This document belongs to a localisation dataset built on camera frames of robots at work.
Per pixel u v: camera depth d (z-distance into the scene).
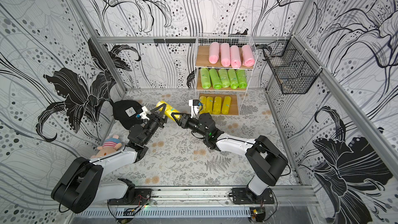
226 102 1.04
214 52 0.75
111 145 0.84
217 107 1.03
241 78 0.85
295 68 0.88
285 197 0.73
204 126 0.60
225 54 0.73
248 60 0.72
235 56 0.73
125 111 0.98
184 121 0.67
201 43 0.84
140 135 0.61
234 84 0.84
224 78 0.86
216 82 0.84
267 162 0.44
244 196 0.72
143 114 0.73
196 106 0.70
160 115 0.70
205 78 0.88
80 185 0.42
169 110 0.73
